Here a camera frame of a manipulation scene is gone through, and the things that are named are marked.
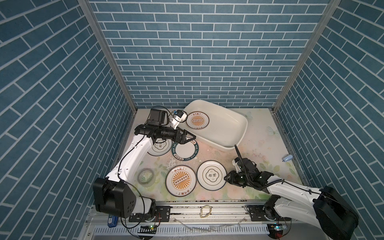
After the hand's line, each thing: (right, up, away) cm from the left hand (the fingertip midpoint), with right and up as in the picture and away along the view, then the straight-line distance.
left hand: (190, 135), depth 74 cm
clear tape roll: (-26, -26, +13) cm, 39 cm away
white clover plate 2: (+11, -25, +13) cm, 30 cm away
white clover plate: (-21, -10, +25) cm, 34 cm away
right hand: (+18, -25, +10) cm, 33 cm away
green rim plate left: (-4, -13, +22) cm, 26 cm away
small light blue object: (+60, -16, +18) cm, 64 cm away
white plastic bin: (+24, +2, +35) cm, 43 cm away
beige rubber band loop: (+6, -40, +3) cm, 40 cm away
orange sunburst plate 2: (-6, -27, +11) cm, 30 cm away
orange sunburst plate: (+4, +8, +38) cm, 39 cm away
